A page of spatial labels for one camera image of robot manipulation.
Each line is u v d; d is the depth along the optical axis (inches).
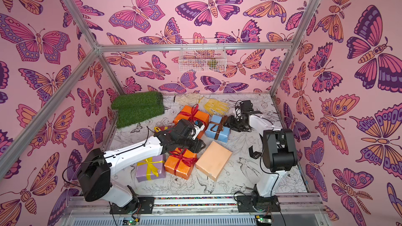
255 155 34.4
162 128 37.1
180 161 31.5
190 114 37.3
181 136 24.8
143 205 28.8
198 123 28.7
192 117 37.0
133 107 43.1
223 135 35.8
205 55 37.3
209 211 28.7
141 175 30.0
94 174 16.7
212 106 44.5
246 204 28.7
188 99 46.2
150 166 30.6
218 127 36.5
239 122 32.8
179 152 32.3
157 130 36.2
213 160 32.6
